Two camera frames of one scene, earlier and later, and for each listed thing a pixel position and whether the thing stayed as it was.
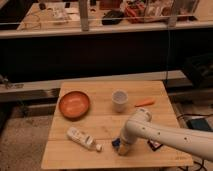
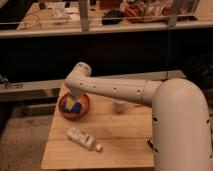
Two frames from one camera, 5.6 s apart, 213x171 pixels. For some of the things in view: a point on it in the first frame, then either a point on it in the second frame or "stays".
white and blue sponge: x=116 y=143 to x=69 y=105
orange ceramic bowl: x=74 y=105 stays
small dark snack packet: x=154 y=145 stays
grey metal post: x=84 y=15 stays
